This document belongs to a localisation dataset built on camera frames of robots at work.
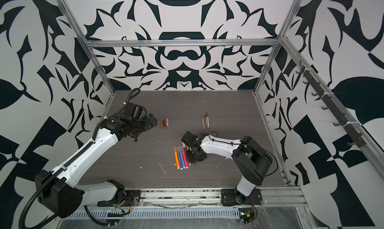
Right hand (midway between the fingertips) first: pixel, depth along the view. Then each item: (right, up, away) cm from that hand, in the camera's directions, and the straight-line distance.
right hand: (192, 159), depth 86 cm
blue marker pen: (-6, +2, +1) cm, 6 cm away
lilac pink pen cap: (-17, +19, +16) cm, 30 cm away
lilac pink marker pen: (+10, +21, +17) cm, 29 cm away
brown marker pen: (+9, +20, +17) cm, 28 cm away
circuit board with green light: (+25, -21, -15) cm, 36 cm away
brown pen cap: (-19, +19, +16) cm, 31 cm away
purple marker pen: (-7, 0, +1) cm, 7 cm away
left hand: (-21, +22, -7) cm, 32 cm away
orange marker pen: (-9, 0, +1) cm, 9 cm away
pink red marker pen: (-4, +1, +1) cm, 4 cm away
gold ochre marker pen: (+7, +20, +16) cm, 27 cm away
